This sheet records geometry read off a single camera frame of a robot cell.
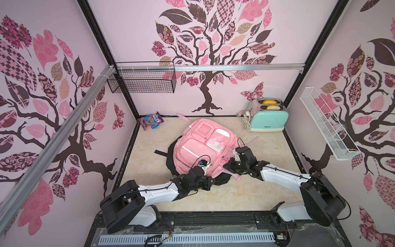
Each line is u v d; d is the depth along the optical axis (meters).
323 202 0.42
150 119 1.14
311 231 0.71
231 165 0.76
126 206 0.42
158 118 1.18
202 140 0.97
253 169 0.65
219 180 0.83
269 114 1.00
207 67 0.92
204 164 0.76
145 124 1.14
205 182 0.73
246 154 0.68
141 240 0.70
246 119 1.07
